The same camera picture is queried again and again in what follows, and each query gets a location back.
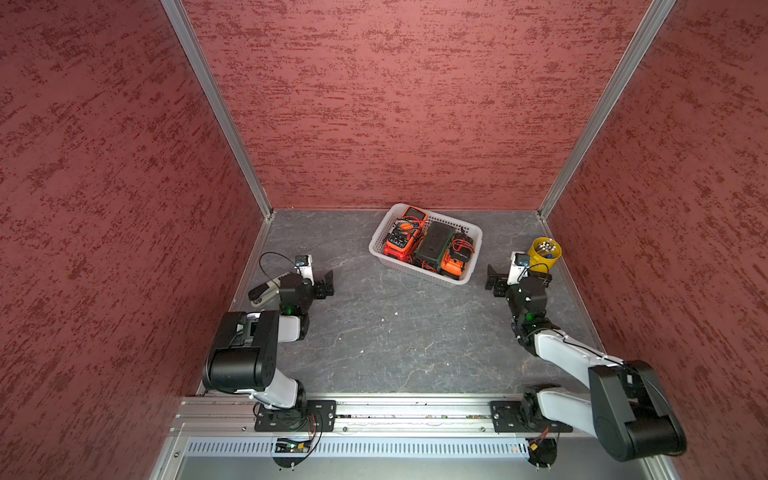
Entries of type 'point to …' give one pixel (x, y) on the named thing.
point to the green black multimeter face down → (434, 243)
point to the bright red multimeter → (407, 255)
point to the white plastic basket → (377, 240)
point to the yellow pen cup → (544, 253)
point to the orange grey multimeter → (407, 227)
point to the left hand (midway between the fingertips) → (318, 276)
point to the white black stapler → (266, 293)
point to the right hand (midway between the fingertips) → (503, 269)
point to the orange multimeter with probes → (451, 267)
